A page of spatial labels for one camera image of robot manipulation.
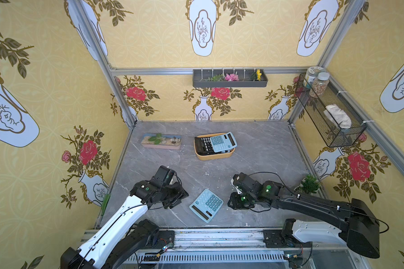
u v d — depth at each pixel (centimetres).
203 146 100
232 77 88
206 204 82
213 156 97
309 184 82
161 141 107
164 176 59
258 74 88
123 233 46
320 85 80
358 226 40
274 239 73
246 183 60
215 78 87
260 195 57
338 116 70
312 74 85
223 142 100
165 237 75
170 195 63
